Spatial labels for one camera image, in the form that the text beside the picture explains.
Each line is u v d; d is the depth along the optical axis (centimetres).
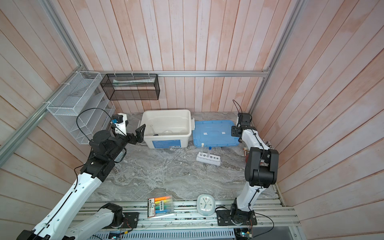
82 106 73
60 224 39
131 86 97
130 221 73
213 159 92
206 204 76
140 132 62
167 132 107
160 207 76
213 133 110
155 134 106
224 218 73
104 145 50
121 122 56
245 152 99
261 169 49
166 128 109
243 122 75
